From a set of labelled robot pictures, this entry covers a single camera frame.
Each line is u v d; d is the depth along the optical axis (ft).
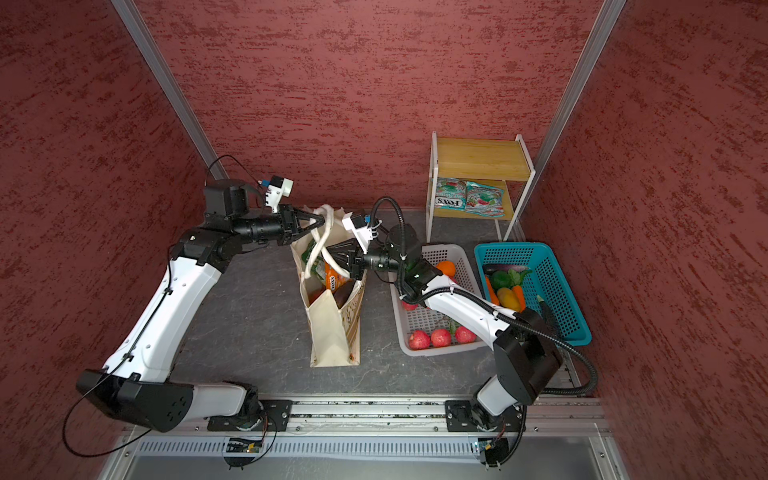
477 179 3.49
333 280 2.72
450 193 3.32
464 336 2.73
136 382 1.25
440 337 2.69
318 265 2.11
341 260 2.15
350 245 2.11
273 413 2.43
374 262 2.07
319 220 2.15
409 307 2.95
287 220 1.89
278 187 2.03
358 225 1.97
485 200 3.22
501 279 3.17
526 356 1.42
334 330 2.41
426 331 2.92
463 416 2.42
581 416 2.49
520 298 3.11
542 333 1.34
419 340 2.66
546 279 3.17
